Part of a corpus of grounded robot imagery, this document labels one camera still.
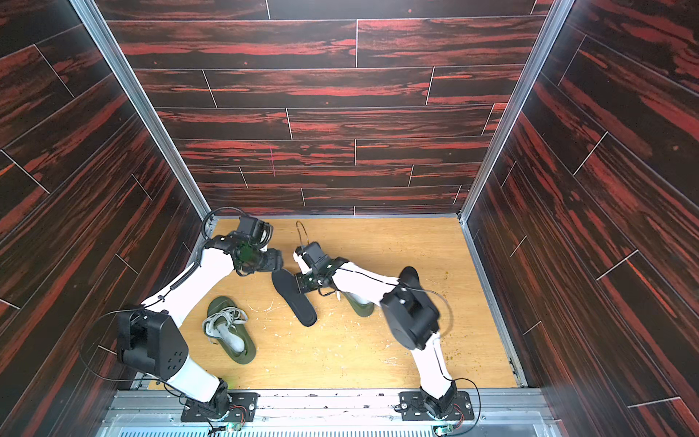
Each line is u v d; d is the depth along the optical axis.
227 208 0.77
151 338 0.43
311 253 0.72
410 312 0.51
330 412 0.74
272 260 0.78
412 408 0.73
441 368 0.59
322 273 0.70
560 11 0.66
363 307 0.88
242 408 0.73
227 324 0.82
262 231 0.72
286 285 0.90
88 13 0.66
